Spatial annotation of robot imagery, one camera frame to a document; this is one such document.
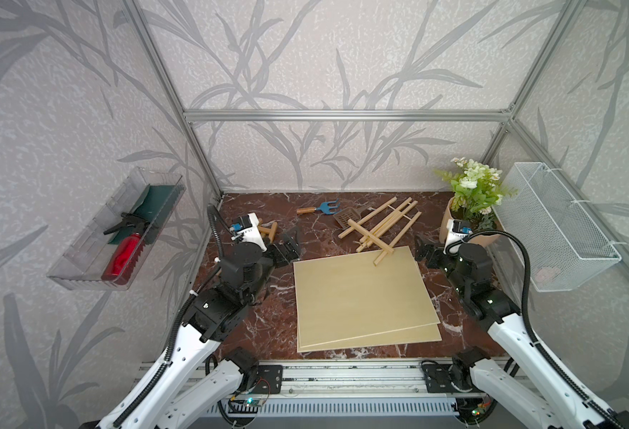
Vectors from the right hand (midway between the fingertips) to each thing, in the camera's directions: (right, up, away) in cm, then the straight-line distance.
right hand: (429, 236), depth 77 cm
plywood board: (-1, -31, +5) cm, 31 cm away
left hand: (-39, +1, -11) cm, 41 cm away
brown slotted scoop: (-23, +6, +35) cm, 43 cm away
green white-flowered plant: (+17, +13, +6) cm, 22 cm away
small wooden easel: (-54, +1, +29) cm, 61 cm away
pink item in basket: (+29, -10, -6) cm, 31 cm away
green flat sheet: (-76, +9, -6) cm, 77 cm away
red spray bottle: (-75, -2, -17) cm, 77 cm away
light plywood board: (-22, -21, +12) cm, 33 cm away
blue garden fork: (-32, +10, +40) cm, 52 cm away
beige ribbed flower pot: (+13, +6, +17) cm, 22 cm away
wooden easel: (-6, +2, +31) cm, 32 cm away
